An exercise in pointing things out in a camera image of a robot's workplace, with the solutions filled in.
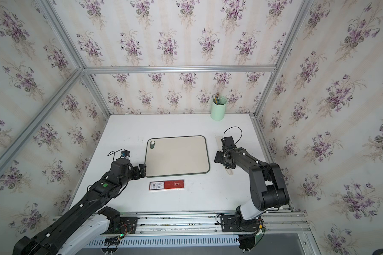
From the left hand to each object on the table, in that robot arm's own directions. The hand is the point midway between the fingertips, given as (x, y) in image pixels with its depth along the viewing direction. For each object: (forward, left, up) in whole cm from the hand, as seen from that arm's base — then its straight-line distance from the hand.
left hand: (140, 167), depth 83 cm
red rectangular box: (-7, -11, -7) cm, 14 cm away
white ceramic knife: (+24, -46, -9) cm, 53 cm away
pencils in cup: (+49, -45, +8) cm, 67 cm away
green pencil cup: (+43, -46, +5) cm, 64 cm away
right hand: (+8, -47, -6) cm, 48 cm away
